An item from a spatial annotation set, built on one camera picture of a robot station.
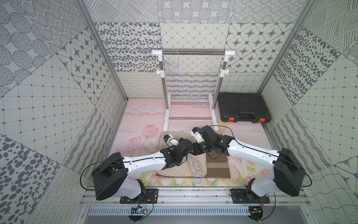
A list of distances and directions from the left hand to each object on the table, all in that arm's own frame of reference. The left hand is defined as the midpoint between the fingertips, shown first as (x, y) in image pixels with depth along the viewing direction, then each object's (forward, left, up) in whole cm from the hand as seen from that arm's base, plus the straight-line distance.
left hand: (188, 135), depth 83 cm
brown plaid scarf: (-14, -18, -14) cm, 27 cm away
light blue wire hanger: (-18, -4, -7) cm, 20 cm away
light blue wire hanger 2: (+45, +16, +22) cm, 52 cm away
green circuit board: (-37, +24, -14) cm, 46 cm away
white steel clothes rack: (+40, -20, -7) cm, 46 cm away
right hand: (-8, -2, -4) cm, 9 cm away
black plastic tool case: (+30, -42, -6) cm, 52 cm away
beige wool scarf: (-16, 0, -11) cm, 20 cm away
